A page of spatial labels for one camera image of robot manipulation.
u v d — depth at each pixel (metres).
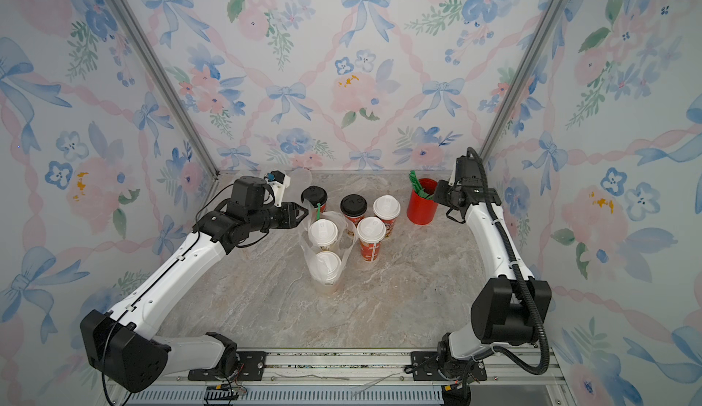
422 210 1.03
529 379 0.72
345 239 0.78
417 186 0.90
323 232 0.82
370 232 0.82
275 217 0.65
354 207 0.87
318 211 0.83
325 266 0.76
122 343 0.38
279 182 0.68
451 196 0.70
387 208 0.87
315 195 0.90
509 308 0.42
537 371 0.38
